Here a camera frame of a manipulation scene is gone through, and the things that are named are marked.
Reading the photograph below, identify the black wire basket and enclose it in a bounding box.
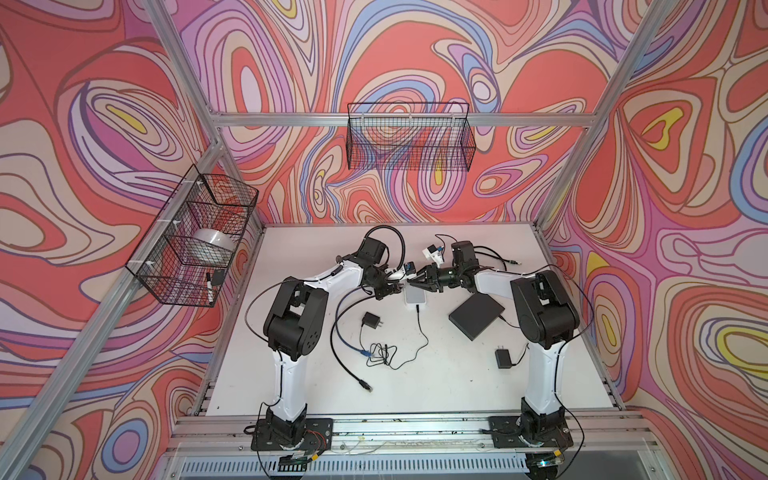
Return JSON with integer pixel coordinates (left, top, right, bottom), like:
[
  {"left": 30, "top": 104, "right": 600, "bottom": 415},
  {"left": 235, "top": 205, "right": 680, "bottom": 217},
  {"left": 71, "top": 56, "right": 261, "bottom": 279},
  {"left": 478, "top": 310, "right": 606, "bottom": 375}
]
[
  {"left": 346, "top": 100, "right": 477, "bottom": 172},
  {"left": 125, "top": 166, "right": 259, "bottom": 308}
]

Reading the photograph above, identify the back black wire basket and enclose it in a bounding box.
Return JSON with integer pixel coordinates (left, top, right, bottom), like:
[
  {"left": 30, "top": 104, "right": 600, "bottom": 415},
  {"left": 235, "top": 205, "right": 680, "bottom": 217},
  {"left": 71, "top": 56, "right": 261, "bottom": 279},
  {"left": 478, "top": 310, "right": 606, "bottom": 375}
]
[{"left": 346, "top": 100, "right": 477, "bottom": 172}]

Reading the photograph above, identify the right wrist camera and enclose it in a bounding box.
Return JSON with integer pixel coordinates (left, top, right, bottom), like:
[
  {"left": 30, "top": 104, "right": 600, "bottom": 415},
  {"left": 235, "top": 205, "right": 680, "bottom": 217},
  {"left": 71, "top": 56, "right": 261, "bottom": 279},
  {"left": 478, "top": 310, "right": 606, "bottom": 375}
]
[{"left": 422, "top": 244, "right": 445, "bottom": 266}]

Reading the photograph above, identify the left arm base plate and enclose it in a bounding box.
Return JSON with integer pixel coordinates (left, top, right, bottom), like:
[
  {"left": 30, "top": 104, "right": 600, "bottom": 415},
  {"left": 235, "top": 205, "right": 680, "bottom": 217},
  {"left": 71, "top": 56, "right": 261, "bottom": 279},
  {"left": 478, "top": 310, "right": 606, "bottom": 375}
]
[{"left": 250, "top": 417, "right": 334, "bottom": 452}]

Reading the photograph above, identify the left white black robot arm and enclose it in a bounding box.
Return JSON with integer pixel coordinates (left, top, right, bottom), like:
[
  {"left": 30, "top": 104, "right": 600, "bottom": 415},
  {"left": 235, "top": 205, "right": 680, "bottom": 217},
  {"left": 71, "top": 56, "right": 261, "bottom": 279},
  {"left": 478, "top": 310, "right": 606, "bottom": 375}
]
[{"left": 263, "top": 237, "right": 411, "bottom": 432}]

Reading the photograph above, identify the white small network switch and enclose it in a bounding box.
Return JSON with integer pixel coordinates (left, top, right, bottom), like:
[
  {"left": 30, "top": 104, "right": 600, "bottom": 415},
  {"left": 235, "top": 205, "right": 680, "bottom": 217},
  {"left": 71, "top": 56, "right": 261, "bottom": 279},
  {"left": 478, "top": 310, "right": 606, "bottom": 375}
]
[{"left": 404, "top": 285, "right": 427, "bottom": 311}]

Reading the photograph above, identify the black power adapter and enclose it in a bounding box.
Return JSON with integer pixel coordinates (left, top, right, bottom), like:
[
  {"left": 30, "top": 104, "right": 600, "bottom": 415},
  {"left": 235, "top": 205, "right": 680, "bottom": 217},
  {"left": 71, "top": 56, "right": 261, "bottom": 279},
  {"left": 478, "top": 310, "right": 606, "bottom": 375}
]
[
  {"left": 494, "top": 346, "right": 528, "bottom": 370},
  {"left": 358, "top": 305, "right": 431, "bottom": 371}
]

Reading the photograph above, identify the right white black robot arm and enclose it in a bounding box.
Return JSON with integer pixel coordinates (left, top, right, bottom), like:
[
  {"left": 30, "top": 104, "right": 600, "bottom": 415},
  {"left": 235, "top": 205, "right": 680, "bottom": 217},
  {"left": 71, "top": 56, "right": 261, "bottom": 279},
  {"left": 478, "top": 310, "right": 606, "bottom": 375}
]
[{"left": 408, "top": 241, "right": 580, "bottom": 445}]

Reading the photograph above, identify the white roll in basket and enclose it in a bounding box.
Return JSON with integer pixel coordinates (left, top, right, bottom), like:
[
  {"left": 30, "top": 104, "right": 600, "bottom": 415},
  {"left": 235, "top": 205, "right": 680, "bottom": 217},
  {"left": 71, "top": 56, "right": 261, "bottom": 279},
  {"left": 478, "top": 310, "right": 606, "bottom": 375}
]
[{"left": 193, "top": 228, "right": 236, "bottom": 251}]

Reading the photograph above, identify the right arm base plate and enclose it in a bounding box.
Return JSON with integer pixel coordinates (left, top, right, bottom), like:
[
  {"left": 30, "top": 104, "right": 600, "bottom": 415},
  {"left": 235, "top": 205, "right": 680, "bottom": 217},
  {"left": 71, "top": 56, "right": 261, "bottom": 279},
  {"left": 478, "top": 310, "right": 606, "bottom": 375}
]
[{"left": 487, "top": 414, "right": 574, "bottom": 450}]

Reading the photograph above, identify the black ethernet cable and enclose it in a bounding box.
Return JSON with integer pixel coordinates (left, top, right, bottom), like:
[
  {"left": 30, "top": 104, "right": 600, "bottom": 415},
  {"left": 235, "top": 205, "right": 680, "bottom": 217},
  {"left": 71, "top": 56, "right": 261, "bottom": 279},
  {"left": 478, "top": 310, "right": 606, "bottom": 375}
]
[
  {"left": 473, "top": 245, "right": 522, "bottom": 271},
  {"left": 328, "top": 287, "right": 385, "bottom": 393}
]

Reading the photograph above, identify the left black wire basket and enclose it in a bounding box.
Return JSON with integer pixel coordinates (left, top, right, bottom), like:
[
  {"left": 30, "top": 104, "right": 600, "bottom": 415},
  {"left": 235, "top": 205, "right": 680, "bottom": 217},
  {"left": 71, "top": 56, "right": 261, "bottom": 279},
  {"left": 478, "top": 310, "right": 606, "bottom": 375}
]
[{"left": 125, "top": 166, "right": 259, "bottom": 308}]

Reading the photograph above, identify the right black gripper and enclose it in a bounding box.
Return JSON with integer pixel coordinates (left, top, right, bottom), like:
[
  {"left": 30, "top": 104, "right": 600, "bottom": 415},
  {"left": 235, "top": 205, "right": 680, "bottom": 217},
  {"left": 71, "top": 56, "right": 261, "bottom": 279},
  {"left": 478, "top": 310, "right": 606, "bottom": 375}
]
[{"left": 410, "top": 262, "right": 462, "bottom": 293}]

